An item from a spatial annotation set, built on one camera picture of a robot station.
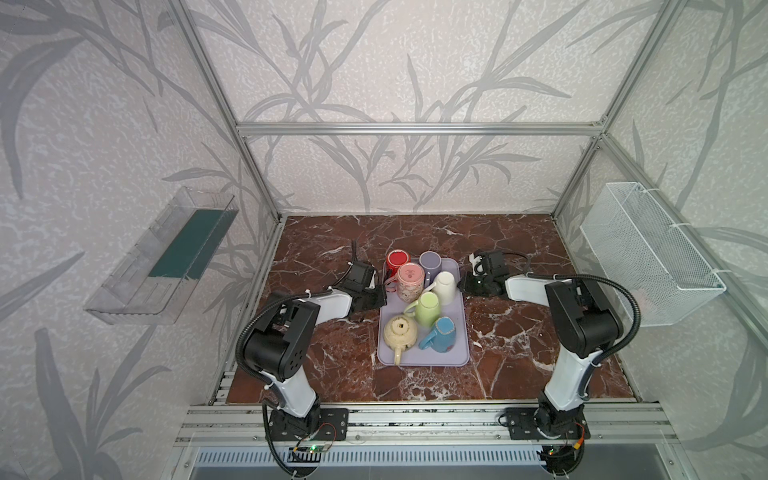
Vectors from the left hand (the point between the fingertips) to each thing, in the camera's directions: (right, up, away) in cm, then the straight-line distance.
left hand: (390, 288), depth 96 cm
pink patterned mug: (+6, +3, -8) cm, 10 cm away
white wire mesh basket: (+57, +15, -29) cm, 66 cm away
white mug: (+17, +2, -7) cm, 18 cm away
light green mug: (+11, -4, -12) cm, 17 cm away
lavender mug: (+13, +9, 0) cm, 16 cm away
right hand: (+23, +3, +5) cm, 23 cm away
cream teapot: (+3, -10, -16) cm, 19 cm away
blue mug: (+15, -11, -15) cm, 24 cm away
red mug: (+2, +9, +1) cm, 10 cm away
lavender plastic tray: (+8, -18, -11) cm, 22 cm away
